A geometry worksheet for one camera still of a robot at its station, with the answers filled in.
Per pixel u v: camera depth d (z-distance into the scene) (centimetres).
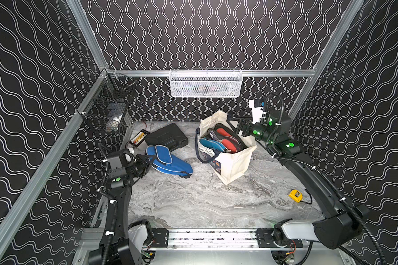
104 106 92
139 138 110
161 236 75
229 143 88
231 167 80
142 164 69
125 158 63
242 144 90
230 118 92
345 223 38
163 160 77
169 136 107
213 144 90
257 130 60
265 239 73
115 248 39
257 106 60
